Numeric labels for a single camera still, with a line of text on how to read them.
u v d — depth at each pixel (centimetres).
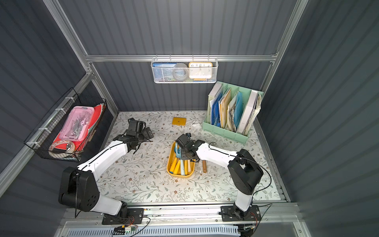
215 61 89
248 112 90
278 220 72
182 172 84
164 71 92
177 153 91
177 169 86
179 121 113
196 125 112
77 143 69
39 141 60
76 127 71
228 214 73
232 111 91
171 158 92
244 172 47
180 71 91
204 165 91
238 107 92
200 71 88
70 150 67
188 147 68
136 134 68
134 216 74
